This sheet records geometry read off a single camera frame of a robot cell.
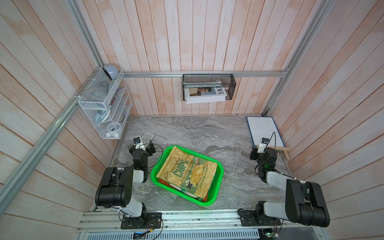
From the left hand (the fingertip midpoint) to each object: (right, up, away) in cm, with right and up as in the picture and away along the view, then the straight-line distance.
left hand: (144, 142), depth 93 cm
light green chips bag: (+28, -23, -16) cm, 39 cm away
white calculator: (-2, +3, +12) cm, 12 cm away
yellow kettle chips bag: (+28, -16, -9) cm, 34 cm away
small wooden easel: (+90, -4, +6) cm, 90 cm away
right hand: (+70, -1, -1) cm, 70 cm away
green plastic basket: (+12, -8, -8) cm, 17 cm away
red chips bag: (+17, -21, -12) cm, 30 cm away
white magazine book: (+35, +33, +3) cm, 48 cm away
